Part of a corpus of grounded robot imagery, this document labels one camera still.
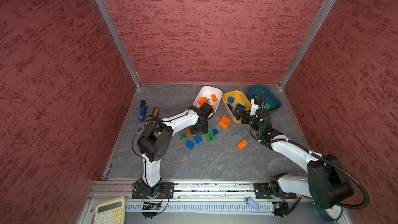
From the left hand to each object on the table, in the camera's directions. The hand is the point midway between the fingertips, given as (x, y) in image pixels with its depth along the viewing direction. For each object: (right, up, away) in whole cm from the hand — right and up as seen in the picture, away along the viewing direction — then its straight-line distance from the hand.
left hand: (201, 134), depth 91 cm
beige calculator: (-40, -29, -24) cm, 54 cm away
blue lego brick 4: (-6, -5, -2) cm, 9 cm away
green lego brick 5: (-10, -1, -1) cm, 10 cm away
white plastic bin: (+7, +25, +23) cm, 34 cm away
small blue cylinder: (+24, -26, -22) cm, 42 cm away
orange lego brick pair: (+16, +8, +9) cm, 20 cm away
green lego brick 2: (+46, +17, +15) cm, 51 cm away
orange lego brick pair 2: (+14, +5, +7) cm, 17 cm away
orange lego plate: (+10, +21, +19) cm, 30 cm away
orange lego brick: (+1, +21, +18) cm, 27 cm away
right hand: (+22, +14, -4) cm, 26 cm away
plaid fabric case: (-32, +13, +10) cm, 36 cm away
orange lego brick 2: (+25, -6, -1) cm, 26 cm away
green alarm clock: (+57, -29, -25) cm, 69 cm away
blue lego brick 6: (+9, +1, +3) cm, 9 cm away
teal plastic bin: (+50, +22, +20) cm, 58 cm away
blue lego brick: (+21, +21, +19) cm, 35 cm away
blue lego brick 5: (-2, -3, +1) cm, 4 cm away
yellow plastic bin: (+29, +22, +19) cm, 41 cm away
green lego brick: (+40, +23, +20) cm, 50 cm away
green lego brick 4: (+6, -2, -1) cm, 6 cm away
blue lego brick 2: (+20, +16, +15) cm, 29 cm away
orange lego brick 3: (-7, +3, -6) cm, 9 cm away
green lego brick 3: (+6, 0, +1) cm, 6 cm away
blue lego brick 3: (+28, +16, +15) cm, 35 cm away
